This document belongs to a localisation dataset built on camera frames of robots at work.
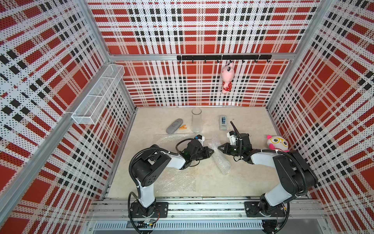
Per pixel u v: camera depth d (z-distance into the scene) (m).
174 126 1.06
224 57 0.89
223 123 1.07
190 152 0.72
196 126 1.07
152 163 0.50
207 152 0.80
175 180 0.84
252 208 0.73
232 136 0.86
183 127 1.08
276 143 0.91
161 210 0.74
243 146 0.73
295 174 0.46
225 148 0.82
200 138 0.86
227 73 0.91
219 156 0.85
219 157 0.85
